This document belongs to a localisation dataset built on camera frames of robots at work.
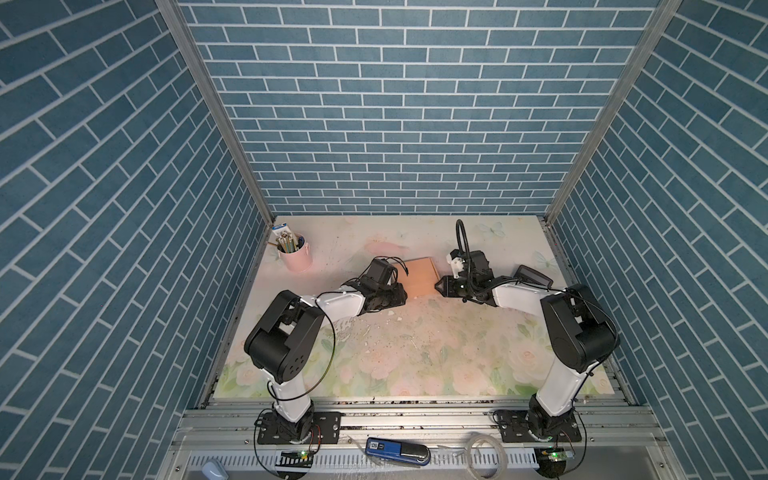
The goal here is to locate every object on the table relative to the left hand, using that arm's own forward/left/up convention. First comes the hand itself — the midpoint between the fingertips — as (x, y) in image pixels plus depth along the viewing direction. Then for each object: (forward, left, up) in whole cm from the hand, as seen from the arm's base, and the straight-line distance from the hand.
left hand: (404, 296), depth 94 cm
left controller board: (-42, +28, -8) cm, 51 cm away
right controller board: (-43, -35, -5) cm, 55 cm away
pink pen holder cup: (+14, +35, +1) cm, 38 cm away
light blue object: (-43, +45, -2) cm, 62 cm away
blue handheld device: (-41, +2, +1) cm, 41 cm away
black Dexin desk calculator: (+9, -43, -1) cm, 44 cm away
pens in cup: (+12, +36, +11) cm, 40 cm away
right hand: (+5, -11, +1) cm, 12 cm away
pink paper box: (+7, -6, +2) cm, 9 cm away
